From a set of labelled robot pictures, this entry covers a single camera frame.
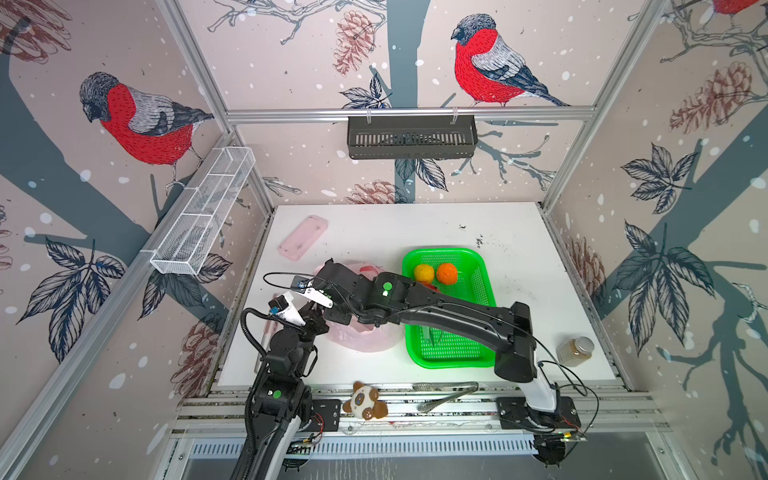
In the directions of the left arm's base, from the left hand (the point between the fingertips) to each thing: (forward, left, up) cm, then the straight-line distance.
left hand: (318, 298), depth 76 cm
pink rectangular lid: (+35, +15, -17) cm, 41 cm away
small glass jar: (-12, -67, -8) cm, 68 cm away
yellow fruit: (+14, -30, -11) cm, 35 cm away
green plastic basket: (-9, -31, -12) cm, 34 cm away
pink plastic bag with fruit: (-8, -12, -7) cm, 16 cm away
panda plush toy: (-22, -12, -14) cm, 29 cm away
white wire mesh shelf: (+8, +30, +13) cm, 34 cm away
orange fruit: (+14, -37, -11) cm, 41 cm away
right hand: (-2, -3, +5) cm, 6 cm away
